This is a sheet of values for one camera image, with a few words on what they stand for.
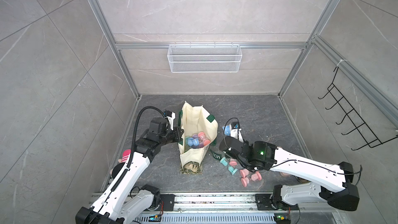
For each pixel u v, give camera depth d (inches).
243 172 31.4
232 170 31.9
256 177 31.2
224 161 32.1
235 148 19.0
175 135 26.0
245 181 30.0
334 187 15.7
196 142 33.6
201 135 35.4
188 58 39.5
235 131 23.7
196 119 36.9
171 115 27.3
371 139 23.3
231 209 28.7
